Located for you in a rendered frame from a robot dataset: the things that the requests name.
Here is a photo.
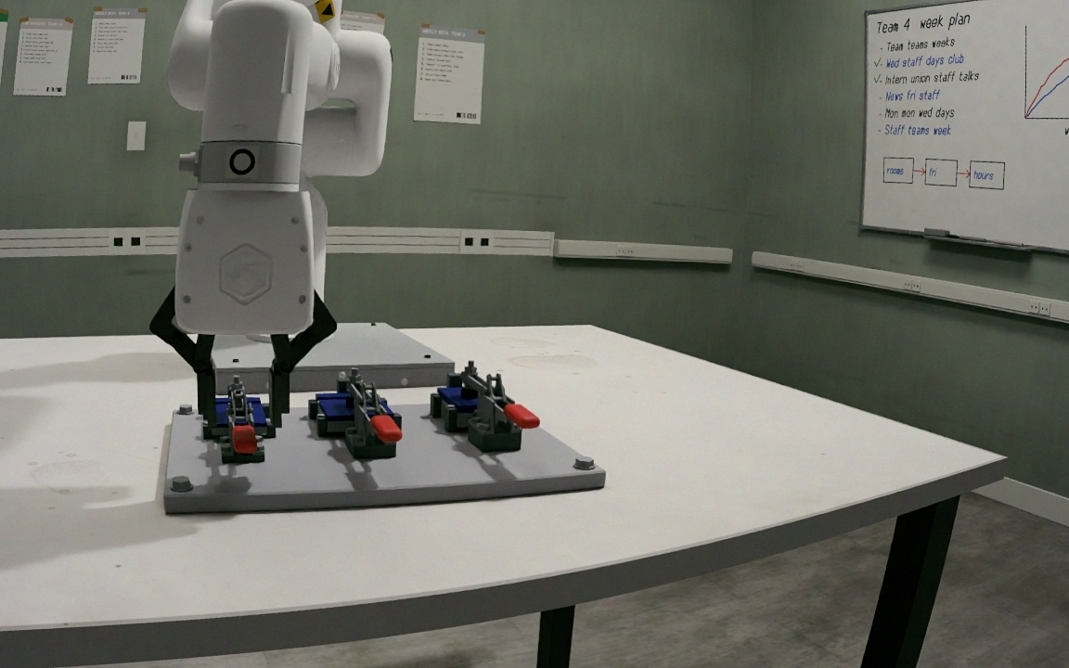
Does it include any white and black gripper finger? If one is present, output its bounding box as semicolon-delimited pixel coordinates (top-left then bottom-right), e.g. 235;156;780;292
268;289;338;429
149;285;217;429

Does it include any grey toggle clamp with red handle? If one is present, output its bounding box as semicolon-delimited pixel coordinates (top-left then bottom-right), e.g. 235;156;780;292
460;360;540;452

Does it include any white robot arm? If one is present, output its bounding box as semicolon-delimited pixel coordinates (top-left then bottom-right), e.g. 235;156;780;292
167;0;392;302

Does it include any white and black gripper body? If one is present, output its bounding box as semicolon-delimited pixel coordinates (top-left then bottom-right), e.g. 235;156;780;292
174;183;314;335

